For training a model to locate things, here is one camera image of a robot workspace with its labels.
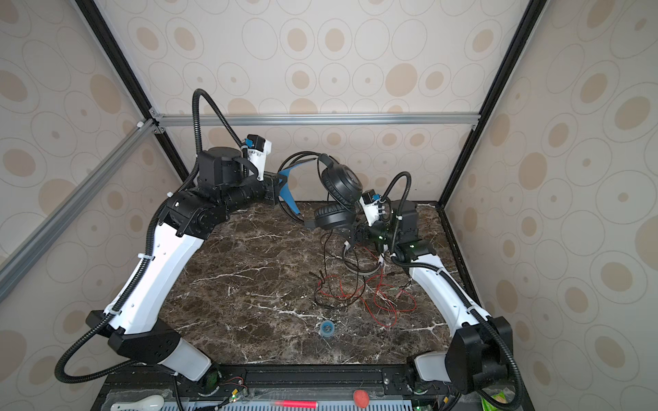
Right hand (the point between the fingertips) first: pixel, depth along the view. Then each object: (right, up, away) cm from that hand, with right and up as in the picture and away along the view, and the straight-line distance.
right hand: (346, 220), depth 76 cm
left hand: (-14, +11, -15) cm, 23 cm away
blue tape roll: (-6, -35, +8) cm, 36 cm away
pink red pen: (-15, -51, -5) cm, 54 cm away
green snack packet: (+38, -50, -7) cm, 63 cm away
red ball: (+4, -48, -7) cm, 48 cm away
